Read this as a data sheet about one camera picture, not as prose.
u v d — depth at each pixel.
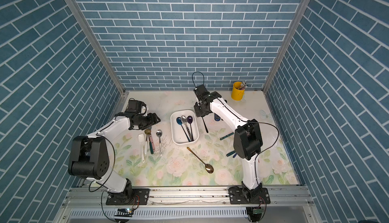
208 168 0.83
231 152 0.89
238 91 1.09
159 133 0.95
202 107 0.67
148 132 0.96
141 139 0.94
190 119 1.02
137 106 0.74
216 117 1.04
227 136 0.96
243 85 1.02
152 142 0.93
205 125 0.87
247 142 0.51
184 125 1.00
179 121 1.02
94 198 0.76
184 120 1.02
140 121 0.77
